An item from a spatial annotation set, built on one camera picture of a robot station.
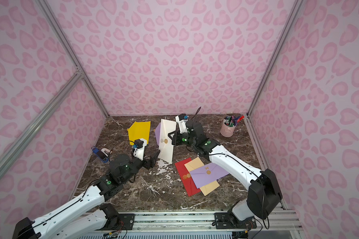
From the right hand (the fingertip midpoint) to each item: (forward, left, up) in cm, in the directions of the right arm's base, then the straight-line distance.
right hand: (166, 135), depth 75 cm
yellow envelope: (+23, +26, -25) cm, 43 cm away
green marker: (+24, -37, -16) cm, 47 cm away
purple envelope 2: (-9, -22, -26) cm, 35 cm away
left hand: (-6, +6, -2) cm, 8 cm away
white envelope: (-3, +1, -7) cm, 8 cm away
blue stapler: (+2, +46, -25) cm, 52 cm away
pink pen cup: (+21, -37, -18) cm, 46 cm away
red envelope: (-13, -10, -27) cm, 31 cm away
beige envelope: (-2, -15, -27) cm, 31 cm away
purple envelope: (+21, +12, -24) cm, 34 cm away
